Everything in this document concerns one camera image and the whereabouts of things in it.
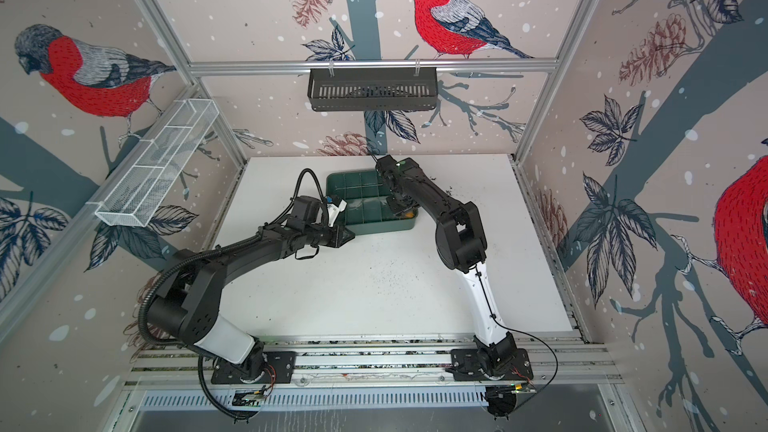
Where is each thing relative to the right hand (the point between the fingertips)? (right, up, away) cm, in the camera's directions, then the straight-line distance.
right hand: (406, 212), depth 98 cm
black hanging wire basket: (-12, +44, +8) cm, 46 cm away
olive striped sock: (+1, 0, -5) cm, 5 cm away
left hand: (-16, -6, -11) cm, 21 cm away
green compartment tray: (-14, 0, +10) cm, 17 cm away
